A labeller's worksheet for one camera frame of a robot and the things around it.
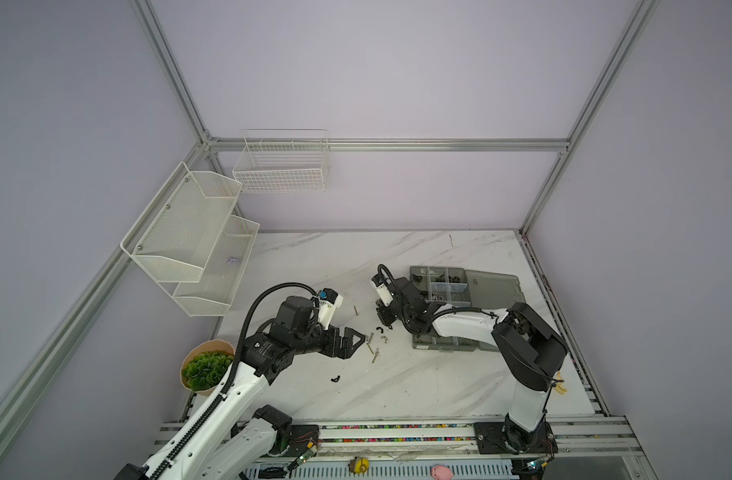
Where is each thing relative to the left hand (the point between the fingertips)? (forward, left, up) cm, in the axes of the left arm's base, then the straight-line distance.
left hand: (348, 338), depth 73 cm
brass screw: (+3, -7, -18) cm, 19 cm away
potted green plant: (-5, +37, -7) cm, 38 cm away
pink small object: (-26, -22, -16) cm, 38 cm away
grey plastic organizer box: (+25, -38, -14) cm, 48 cm away
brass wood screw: (+18, 0, -18) cm, 26 cm away
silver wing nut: (+7, -10, -18) cm, 22 cm away
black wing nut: (-4, +4, -18) cm, 19 cm away
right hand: (+18, -7, -10) cm, 22 cm away
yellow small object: (-25, -3, -15) cm, 29 cm away
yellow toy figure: (-7, -58, -17) cm, 61 cm away
